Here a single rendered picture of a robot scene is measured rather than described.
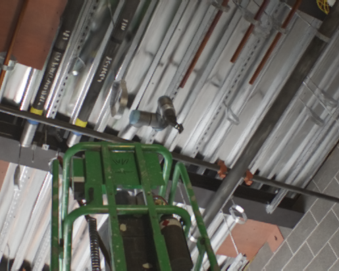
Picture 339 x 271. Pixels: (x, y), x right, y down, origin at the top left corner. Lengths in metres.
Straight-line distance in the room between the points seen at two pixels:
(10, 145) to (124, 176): 1.45
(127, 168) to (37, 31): 1.36
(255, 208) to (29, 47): 2.36
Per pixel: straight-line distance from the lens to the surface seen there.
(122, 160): 2.42
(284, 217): 4.57
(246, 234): 4.87
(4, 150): 3.63
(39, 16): 3.33
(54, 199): 2.23
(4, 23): 3.37
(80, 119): 3.05
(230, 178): 3.17
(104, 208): 2.09
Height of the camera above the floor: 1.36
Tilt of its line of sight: 54 degrees up
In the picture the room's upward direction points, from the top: 18 degrees counter-clockwise
